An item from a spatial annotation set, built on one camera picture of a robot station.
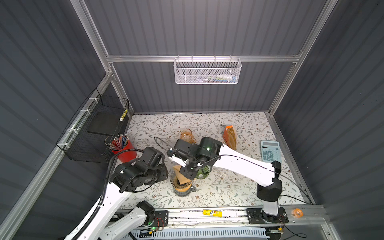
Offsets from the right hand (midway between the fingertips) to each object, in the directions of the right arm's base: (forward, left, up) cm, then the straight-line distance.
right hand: (186, 172), depth 66 cm
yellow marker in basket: (+29, +36, +7) cm, 47 cm away
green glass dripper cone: (-5, -7, +11) cm, 14 cm away
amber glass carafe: (+36, +3, -20) cm, 42 cm away
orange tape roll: (-12, -56, -23) cm, 62 cm away
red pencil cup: (+22, +41, -9) cm, 48 cm away
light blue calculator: (+23, -52, -21) cm, 61 cm away
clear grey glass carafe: (-4, +2, -20) cm, 20 cm away
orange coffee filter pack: (+30, -26, -15) cm, 43 cm away
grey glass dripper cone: (-1, +6, -11) cm, 12 cm away
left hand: (0, +9, -2) cm, 9 cm away
